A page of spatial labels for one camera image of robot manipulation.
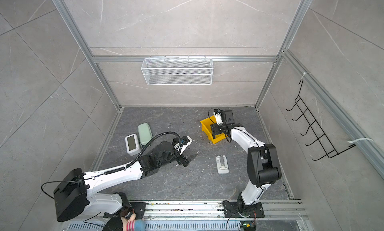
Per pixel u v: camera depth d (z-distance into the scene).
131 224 0.65
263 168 0.47
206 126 1.00
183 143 0.63
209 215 0.73
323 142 0.63
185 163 0.69
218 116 0.85
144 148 0.95
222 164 0.88
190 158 0.68
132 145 0.93
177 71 1.01
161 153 0.58
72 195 0.41
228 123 0.73
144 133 1.01
